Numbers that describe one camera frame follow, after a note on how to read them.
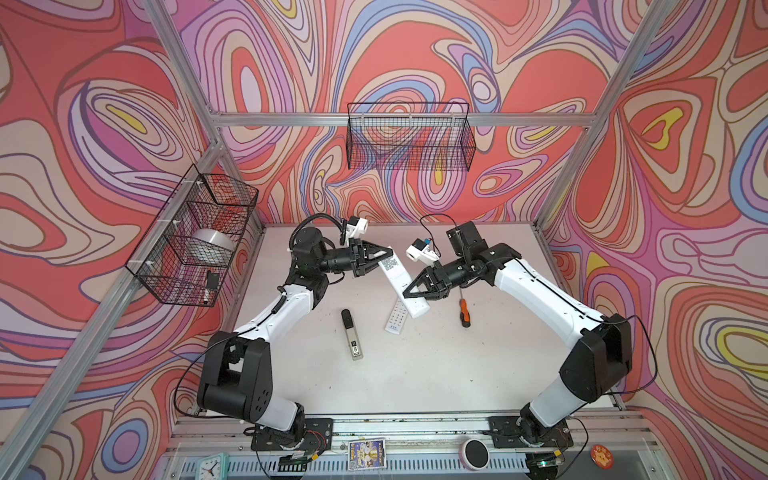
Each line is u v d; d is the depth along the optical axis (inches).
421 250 26.7
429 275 25.2
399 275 26.5
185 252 29.0
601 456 27.7
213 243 27.6
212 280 29.0
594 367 16.8
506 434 28.5
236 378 17.1
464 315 36.4
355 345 33.3
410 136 37.8
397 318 35.8
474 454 26.2
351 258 25.6
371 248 27.3
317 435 28.8
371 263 26.7
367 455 27.3
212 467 26.6
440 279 24.4
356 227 28.3
